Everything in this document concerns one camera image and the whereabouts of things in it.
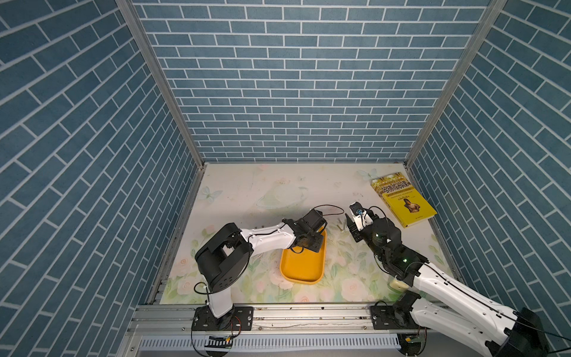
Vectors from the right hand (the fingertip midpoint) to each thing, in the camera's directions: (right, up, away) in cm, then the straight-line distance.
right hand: (356, 211), depth 78 cm
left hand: (-11, -15, +10) cm, 21 cm away
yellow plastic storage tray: (-19, -21, +5) cm, 29 cm away
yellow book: (+29, +1, +24) cm, 38 cm away
